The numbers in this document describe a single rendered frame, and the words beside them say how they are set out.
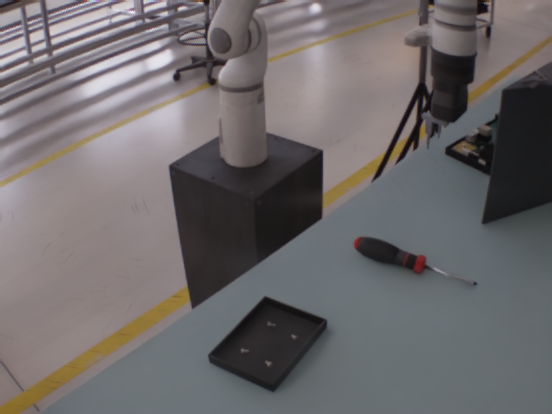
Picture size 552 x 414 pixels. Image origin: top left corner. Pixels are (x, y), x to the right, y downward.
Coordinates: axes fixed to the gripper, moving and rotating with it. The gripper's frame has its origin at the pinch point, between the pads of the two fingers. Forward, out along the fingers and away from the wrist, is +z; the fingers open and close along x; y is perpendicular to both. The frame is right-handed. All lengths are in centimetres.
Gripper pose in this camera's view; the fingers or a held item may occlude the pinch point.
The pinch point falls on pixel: (433, 142)
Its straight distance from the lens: 98.9
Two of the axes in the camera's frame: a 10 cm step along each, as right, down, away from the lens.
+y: 7.9, 3.1, -5.2
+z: 0.3, 8.4, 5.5
